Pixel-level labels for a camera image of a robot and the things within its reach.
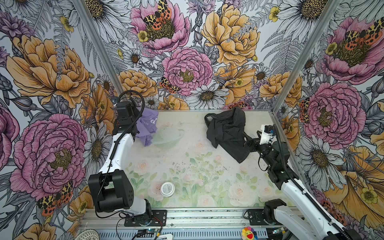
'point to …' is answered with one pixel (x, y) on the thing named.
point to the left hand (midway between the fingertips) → (132, 112)
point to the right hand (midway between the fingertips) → (248, 136)
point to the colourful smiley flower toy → (248, 233)
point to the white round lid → (167, 189)
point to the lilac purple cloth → (146, 124)
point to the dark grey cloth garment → (225, 131)
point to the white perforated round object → (87, 234)
